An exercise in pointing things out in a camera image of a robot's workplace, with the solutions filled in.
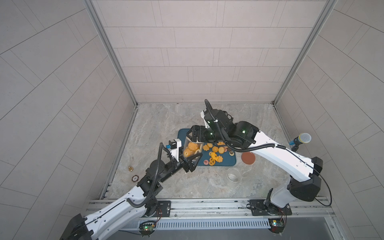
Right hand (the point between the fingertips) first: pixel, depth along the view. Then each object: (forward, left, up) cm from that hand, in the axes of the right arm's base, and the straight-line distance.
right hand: (191, 137), depth 65 cm
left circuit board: (-29, +22, -25) cm, 44 cm away
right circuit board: (-31, -37, -31) cm, 57 cm away
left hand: (-4, -3, -6) cm, 8 cm away
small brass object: (-2, +36, -25) cm, 44 cm away
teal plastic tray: (+4, -11, -27) cm, 29 cm away
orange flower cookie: (+8, -7, -25) cm, 27 cm away
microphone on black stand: (0, -53, -7) cm, 53 cm away
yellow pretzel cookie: (0, -10, -28) cm, 29 cm away
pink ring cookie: (0, -6, -28) cm, 29 cm away
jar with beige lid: (-5, 0, -2) cm, 5 cm away
